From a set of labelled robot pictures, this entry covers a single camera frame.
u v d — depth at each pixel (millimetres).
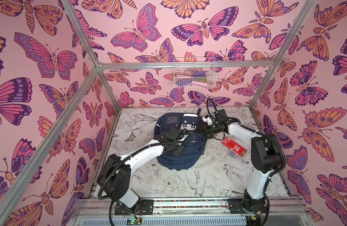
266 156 508
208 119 897
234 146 951
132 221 725
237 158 901
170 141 645
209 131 823
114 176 432
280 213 715
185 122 994
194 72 953
